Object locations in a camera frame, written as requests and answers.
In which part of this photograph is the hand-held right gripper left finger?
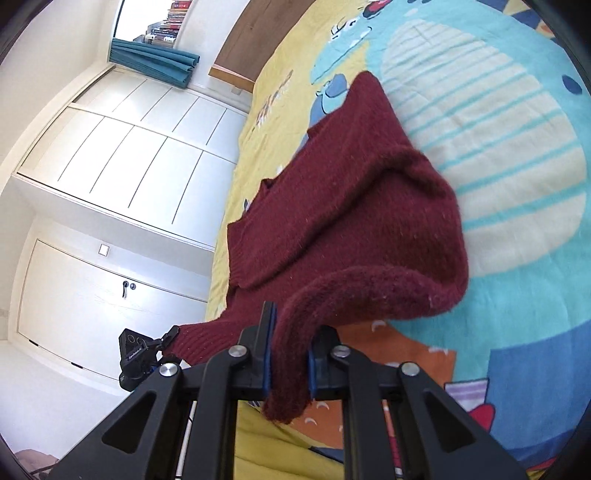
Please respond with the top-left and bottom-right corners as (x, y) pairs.
(46, 301), (278, 480)

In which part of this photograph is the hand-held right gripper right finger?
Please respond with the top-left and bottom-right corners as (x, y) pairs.
(307, 325), (529, 480)

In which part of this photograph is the wooden bed headboard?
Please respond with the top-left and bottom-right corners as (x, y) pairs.
(209, 0), (324, 85)

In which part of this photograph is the white wardrobe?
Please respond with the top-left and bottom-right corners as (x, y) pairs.
(16, 65), (250, 252)

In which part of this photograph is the dark red knitted sweater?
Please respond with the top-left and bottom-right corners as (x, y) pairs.
(161, 71), (470, 424)

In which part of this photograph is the yellow dinosaur printed blanket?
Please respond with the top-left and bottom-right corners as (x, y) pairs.
(204, 0), (591, 480)

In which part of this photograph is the teal curtain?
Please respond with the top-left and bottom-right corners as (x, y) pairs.
(110, 38), (201, 90)

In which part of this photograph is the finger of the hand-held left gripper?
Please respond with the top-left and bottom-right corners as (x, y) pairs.
(154, 325), (182, 359)

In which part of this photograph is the white door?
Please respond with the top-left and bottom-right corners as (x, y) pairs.
(16, 237), (214, 382)

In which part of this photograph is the row of books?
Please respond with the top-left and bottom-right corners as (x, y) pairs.
(137, 0), (195, 49)

